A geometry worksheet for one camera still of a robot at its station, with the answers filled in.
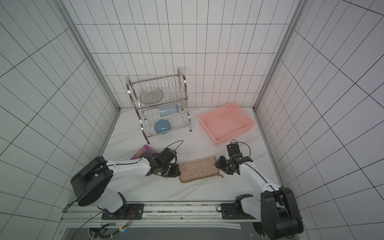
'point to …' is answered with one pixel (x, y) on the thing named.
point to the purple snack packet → (145, 150)
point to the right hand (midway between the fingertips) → (213, 164)
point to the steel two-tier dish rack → (161, 103)
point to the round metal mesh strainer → (151, 96)
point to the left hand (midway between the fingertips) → (176, 176)
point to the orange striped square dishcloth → (198, 169)
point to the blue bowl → (161, 126)
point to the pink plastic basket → (225, 123)
